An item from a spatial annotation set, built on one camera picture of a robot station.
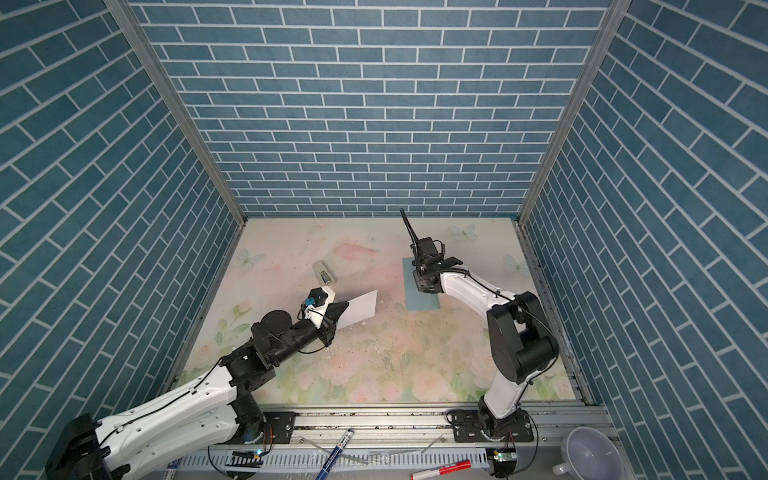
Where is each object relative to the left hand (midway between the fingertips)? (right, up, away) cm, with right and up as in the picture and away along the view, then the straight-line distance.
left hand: (347, 305), depth 73 cm
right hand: (+22, +6, +21) cm, 31 cm away
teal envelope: (+18, -3, +25) cm, 31 cm away
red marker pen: (+23, -37, -5) cm, 44 cm away
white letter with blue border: (+2, -2, +3) cm, 4 cm away
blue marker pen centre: (-3, -35, -4) cm, 35 cm away
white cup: (+58, -35, -4) cm, 68 cm away
